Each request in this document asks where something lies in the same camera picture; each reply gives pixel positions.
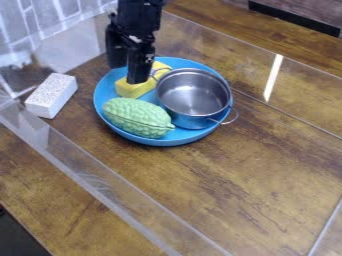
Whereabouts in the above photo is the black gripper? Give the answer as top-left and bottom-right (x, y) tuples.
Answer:
(106, 0), (164, 84)

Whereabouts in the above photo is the yellow butter block toy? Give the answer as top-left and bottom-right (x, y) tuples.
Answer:
(115, 61), (171, 99)

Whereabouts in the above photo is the small steel pot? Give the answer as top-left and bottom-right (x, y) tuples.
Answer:
(155, 68), (239, 130)

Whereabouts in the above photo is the blue round tray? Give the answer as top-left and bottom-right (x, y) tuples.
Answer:
(93, 57), (234, 147)

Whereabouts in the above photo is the green bumpy gourd toy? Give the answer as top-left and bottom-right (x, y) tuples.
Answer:
(103, 98), (175, 139)

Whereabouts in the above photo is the white speckled block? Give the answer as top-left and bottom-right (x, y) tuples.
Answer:
(24, 73), (77, 119)

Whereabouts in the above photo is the dark baseboard strip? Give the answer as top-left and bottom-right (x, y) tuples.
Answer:
(248, 0), (342, 37)

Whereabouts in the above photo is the clear acrylic enclosure wall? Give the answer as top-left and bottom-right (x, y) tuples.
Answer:
(0, 0), (342, 256)

